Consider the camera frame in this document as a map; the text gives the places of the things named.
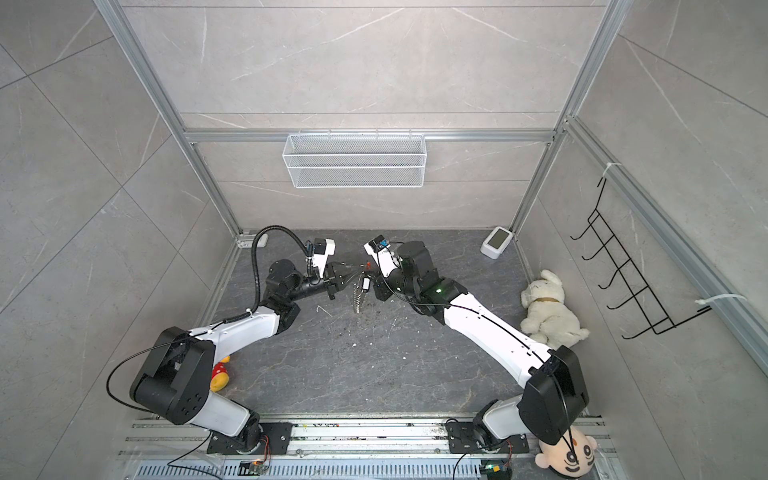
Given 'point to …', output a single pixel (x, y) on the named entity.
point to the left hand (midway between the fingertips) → (363, 265)
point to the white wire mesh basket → (356, 161)
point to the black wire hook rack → (660, 322)
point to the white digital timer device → (495, 242)
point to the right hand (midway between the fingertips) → (366, 271)
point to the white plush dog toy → (547, 319)
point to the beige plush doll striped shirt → (572, 455)
